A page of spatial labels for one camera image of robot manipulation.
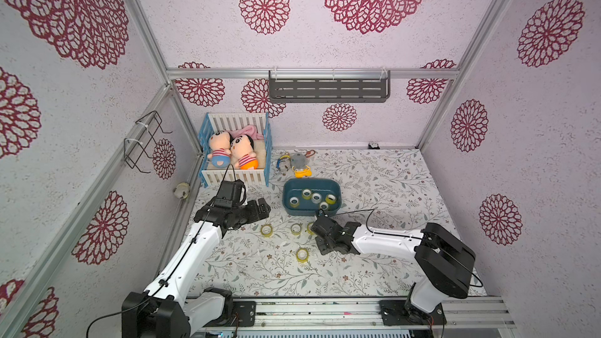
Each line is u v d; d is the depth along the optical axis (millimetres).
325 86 930
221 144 1068
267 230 925
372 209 1001
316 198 1003
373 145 1243
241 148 1029
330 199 999
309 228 725
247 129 1115
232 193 622
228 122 1095
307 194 1027
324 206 984
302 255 861
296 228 924
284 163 1091
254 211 714
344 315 746
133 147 728
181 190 1025
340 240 639
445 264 445
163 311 397
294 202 1001
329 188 1010
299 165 1091
